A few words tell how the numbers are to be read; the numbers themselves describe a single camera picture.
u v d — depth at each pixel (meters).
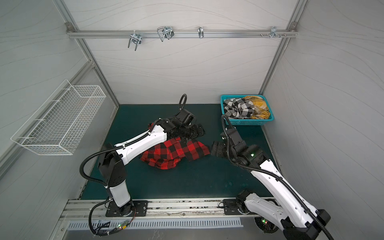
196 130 0.72
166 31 0.76
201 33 0.78
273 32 0.77
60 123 0.69
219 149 0.62
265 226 0.73
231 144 0.52
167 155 0.87
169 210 0.74
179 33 0.80
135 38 0.80
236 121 1.05
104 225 0.72
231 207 0.73
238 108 1.08
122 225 0.68
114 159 0.45
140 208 0.74
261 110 1.04
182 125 0.63
